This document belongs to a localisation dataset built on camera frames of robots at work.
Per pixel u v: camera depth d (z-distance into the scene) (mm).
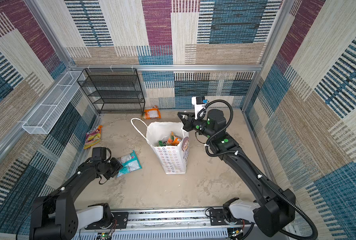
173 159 758
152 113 1150
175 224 729
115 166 790
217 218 732
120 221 729
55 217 406
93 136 1028
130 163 896
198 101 593
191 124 602
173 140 854
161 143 843
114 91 1105
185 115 660
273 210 377
